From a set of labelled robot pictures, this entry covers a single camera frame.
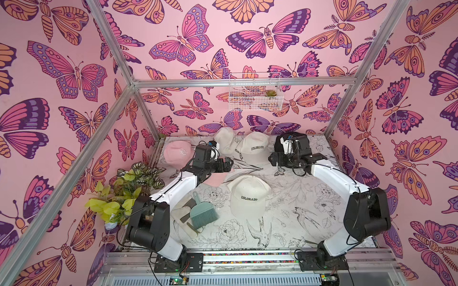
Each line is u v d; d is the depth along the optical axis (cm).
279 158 80
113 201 67
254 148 107
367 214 45
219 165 78
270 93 92
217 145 81
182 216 86
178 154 103
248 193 87
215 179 101
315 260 72
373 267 73
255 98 106
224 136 110
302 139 71
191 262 73
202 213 86
